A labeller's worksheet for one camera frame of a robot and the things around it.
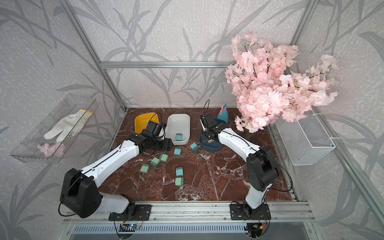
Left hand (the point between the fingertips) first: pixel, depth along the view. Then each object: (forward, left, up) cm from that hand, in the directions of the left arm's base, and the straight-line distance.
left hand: (170, 145), depth 84 cm
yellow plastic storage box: (+28, +27, -13) cm, 41 cm away
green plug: (-17, -6, -12) cm, 21 cm away
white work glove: (-1, +44, +19) cm, 48 cm away
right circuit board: (-38, -44, -15) cm, 60 cm away
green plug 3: (-5, +10, -11) cm, 16 cm away
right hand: (+9, -21, -1) cm, 23 cm away
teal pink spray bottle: (+24, -32, +1) cm, 40 cm away
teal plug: (+2, -3, -12) cm, 12 cm away
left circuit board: (-37, +18, -16) cm, 44 cm away
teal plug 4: (-11, -5, -12) cm, 17 cm away
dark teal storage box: (+7, -24, -11) cm, 28 cm away
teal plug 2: (+6, -13, -11) cm, 18 cm away
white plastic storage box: (+21, -2, -7) cm, 22 cm away
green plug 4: (-9, +16, -12) cm, 22 cm away
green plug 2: (-2, +6, -12) cm, 13 cm away
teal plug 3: (+14, -2, -12) cm, 18 cm away
